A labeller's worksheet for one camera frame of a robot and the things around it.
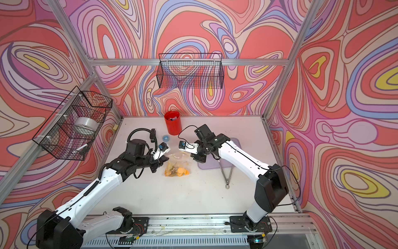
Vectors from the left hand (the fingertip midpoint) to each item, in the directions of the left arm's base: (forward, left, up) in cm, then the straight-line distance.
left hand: (168, 158), depth 79 cm
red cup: (+33, +2, -7) cm, 34 cm away
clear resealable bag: (+2, -4, -12) cm, 12 cm away
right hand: (+2, -14, -2) cm, 14 cm away
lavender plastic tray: (+5, -24, -15) cm, 28 cm away
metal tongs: (-6, -32, -15) cm, 36 cm away
